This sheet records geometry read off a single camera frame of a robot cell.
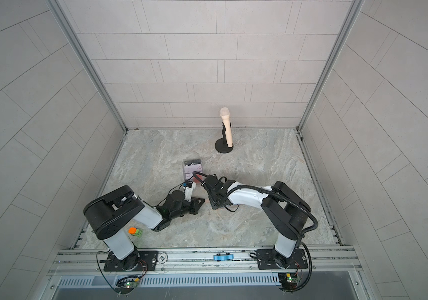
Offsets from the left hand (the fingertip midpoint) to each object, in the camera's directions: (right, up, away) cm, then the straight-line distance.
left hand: (207, 201), depth 89 cm
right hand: (+5, -1, 0) cm, 5 cm away
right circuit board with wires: (+32, -22, -21) cm, 45 cm away
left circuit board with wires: (-26, -22, -24) cm, 41 cm away
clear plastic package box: (-8, +17, +5) cm, 19 cm away
